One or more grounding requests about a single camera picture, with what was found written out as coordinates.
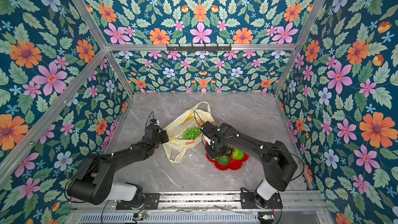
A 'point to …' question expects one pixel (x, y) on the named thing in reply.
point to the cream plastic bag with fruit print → (174, 144)
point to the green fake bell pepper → (238, 154)
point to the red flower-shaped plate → (233, 165)
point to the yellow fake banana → (189, 116)
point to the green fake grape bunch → (192, 133)
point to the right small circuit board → (266, 218)
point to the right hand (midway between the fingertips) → (212, 154)
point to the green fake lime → (224, 160)
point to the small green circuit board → (140, 216)
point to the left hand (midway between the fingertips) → (167, 128)
